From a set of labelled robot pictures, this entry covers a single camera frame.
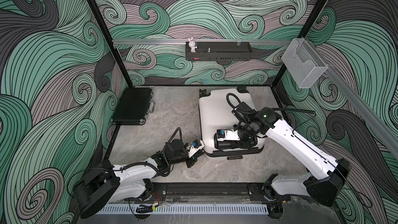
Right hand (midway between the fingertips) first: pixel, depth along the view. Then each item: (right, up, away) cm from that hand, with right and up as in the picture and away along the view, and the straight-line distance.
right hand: (231, 141), depth 71 cm
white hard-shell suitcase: (-6, +12, +8) cm, 16 cm away
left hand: (-13, -7, +6) cm, 16 cm away
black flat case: (-57, +15, +29) cm, 66 cm away
